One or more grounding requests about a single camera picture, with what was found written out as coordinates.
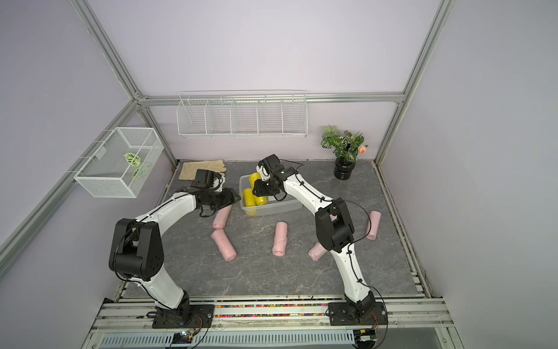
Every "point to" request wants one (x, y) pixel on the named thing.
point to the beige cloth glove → (189, 169)
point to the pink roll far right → (375, 219)
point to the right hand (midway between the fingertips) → (257, 189)
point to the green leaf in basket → (133, 159)
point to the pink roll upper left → (221, 217)
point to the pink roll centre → (280, 243)
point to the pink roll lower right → (317, 251)
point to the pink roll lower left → (224, 243)
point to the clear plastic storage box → (273, 206)
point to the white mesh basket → (119, 166)
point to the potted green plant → (345, 148)
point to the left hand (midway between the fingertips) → (236, 200)
